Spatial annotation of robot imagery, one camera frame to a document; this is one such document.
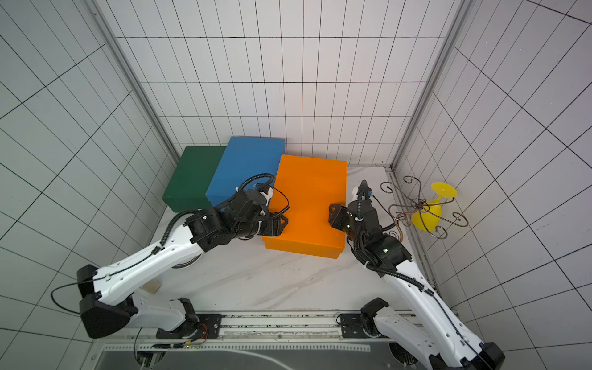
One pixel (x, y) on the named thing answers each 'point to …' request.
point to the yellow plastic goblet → (428, 218)
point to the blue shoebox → (243, 158)
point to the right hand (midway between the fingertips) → (330, 205)
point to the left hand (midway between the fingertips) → (276, 227)
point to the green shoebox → (193, 177)
